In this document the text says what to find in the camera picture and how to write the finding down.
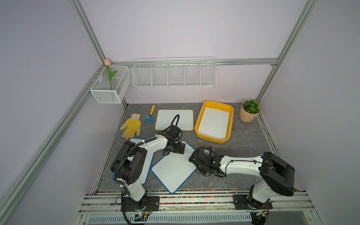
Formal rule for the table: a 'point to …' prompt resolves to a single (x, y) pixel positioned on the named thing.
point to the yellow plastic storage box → (220, 106)
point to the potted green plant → (249, 110)
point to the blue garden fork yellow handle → (150, 117)
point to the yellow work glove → (133, 125)
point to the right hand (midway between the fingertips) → (190, 160)
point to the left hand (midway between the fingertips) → (178, 150)
